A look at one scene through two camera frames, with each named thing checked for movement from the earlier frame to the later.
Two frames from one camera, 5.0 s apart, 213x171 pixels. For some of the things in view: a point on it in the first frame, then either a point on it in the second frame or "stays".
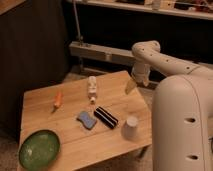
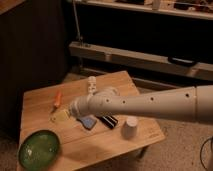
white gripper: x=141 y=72 → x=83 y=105
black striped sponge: x=104 y=116 stays
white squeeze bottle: x=92 y=89 stays
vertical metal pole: x=80 y=38 stays
